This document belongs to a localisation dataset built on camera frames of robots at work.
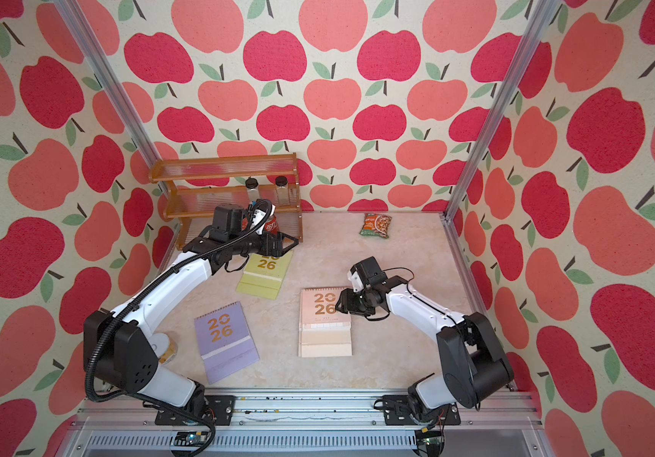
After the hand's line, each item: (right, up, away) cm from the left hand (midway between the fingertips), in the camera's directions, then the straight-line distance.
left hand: (288, 244), depth 80 cm
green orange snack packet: (+31, +7, +35) cm, 47 cm away
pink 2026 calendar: (+10, -26, +4) cm, 28 cm away
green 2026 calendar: (-12, -11, +21) cm, 27 cm away
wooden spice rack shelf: (-42, +24, +35) cm, 60 cm away
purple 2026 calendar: (-20, -30, +5) cm, 36 cm away
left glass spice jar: (-15, +19, +17) cm, 29 cm away
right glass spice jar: (-5, +18, +18) cm, 26 cm away
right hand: (+16, -21, +7) cm, 28 cm away
